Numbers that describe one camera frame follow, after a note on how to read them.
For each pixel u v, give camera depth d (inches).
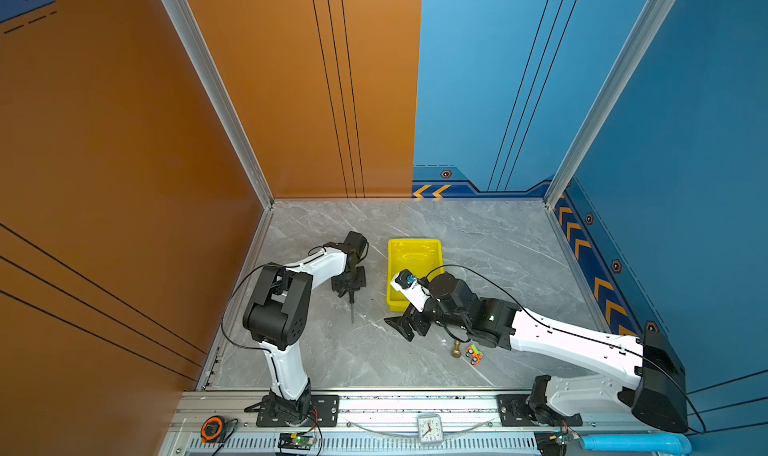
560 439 27.4
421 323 25.0
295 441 27.8
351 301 36.1
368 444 27.5
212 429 27.0
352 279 32.8
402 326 24.4
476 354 31.8
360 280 34.2
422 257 40.7
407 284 23.9
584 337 17.9
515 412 28.5
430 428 27.4
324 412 29.1
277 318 19.6
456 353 31.9
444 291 21.1
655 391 15.1
